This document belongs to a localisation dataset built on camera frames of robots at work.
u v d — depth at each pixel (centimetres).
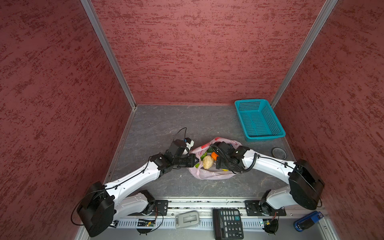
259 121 111
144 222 73
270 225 71
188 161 69
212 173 79
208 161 85
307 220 69
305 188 43
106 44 84
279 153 95
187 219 69
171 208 76
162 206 74
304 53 88
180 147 62
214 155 86
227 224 68
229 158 64
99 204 39
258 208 74
